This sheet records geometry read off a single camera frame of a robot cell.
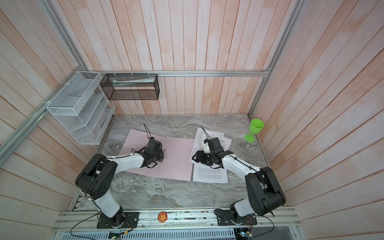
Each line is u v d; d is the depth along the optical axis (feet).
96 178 1.55
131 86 3.41
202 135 3.52
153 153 2.47
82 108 2.40
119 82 2.96
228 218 2.40
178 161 3.06
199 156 2.56
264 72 3.05
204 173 2.93
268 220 2.17
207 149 2.69
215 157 2.25
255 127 3.04
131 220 2.41
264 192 1.42
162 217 2.44
